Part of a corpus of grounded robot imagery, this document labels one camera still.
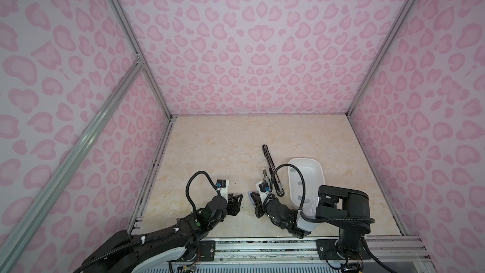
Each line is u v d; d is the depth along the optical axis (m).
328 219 0.49
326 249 0.73
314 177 0.94
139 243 0.45
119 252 0.43
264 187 0.73
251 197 0.84
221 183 0.73
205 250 0.73
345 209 0.49
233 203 0.73
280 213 0.64
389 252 0.74
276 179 0.90
